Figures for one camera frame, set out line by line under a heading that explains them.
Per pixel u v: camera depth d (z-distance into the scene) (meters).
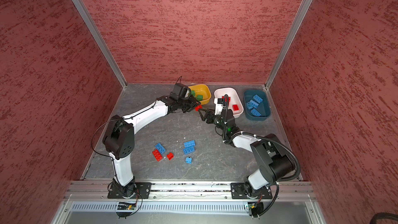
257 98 1.10
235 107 1.01
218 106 0.79
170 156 0.84
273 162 0.45
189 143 0.90
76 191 0.78
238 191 0.74
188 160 0.82
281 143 0.43
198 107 0.85
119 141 0.49
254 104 1.07
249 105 1.05
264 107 1.07
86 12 0.81
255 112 1.03
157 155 0.84
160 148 0.88
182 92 0.72
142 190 0.74
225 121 0.67
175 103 0.69
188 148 0.88
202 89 1.13
